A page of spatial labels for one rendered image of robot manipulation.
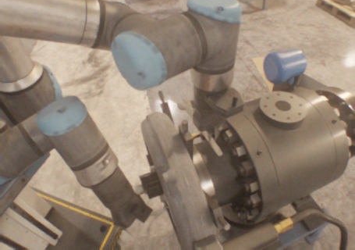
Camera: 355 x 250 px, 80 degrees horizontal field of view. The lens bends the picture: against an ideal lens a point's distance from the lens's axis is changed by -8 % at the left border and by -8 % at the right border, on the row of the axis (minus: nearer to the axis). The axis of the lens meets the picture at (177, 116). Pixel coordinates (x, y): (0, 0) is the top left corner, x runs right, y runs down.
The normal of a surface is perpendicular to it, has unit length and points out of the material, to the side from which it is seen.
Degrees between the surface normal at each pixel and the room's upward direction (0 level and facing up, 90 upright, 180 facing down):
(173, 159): 15
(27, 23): 103
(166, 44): 52
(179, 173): 24
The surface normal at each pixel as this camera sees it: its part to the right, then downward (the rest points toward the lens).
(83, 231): -0.09, -0.72
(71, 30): 0.47, 0.73
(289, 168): 0.21, 0.02
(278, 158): 0.14, -0.20
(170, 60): 0.54, 0.40
